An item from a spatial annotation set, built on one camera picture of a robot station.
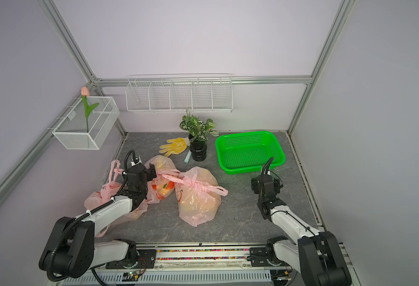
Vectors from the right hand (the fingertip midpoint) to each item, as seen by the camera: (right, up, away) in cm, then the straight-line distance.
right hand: (266, 177), depth 88 cm
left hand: (-63, +5, -1) cm, 63 cm away
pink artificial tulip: (-87, +33, -4) cm, 93 cm away
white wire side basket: (-93, +22, -6) cm, 96 cm away
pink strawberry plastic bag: (-33, -5, -11) cm, 35 cm away
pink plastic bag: (-73, -4, -11) cm, 74 cm away
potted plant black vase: (-34, +21, -1) cm, 40 cm away
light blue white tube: (-42, +10, +18) cm, 47 cm away
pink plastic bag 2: (-52, -4, 0) cm, 52 cm away
